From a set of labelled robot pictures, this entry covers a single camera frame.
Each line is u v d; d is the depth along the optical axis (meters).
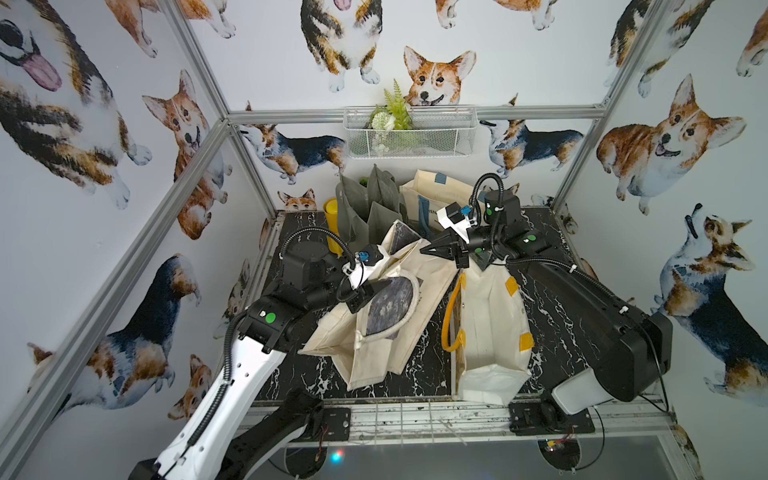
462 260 0.63
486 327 0.89
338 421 0.74
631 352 0.41
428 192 1.02
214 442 0.37
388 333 0.69
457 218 0.58
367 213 0.82
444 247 0.64
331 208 1.06
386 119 0.83
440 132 0.92
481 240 0.63
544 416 0.69
